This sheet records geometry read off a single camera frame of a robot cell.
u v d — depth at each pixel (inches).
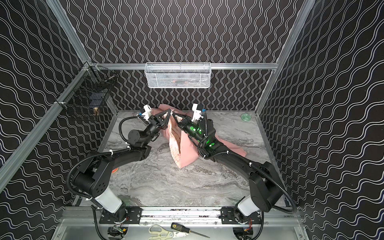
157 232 27.3
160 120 27.1
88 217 30.0
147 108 28.2
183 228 27.5
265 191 17.0
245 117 45.9
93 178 18.4
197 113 26.6
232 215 29.4
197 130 24.3
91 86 38.4
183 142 30.1
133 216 29.2
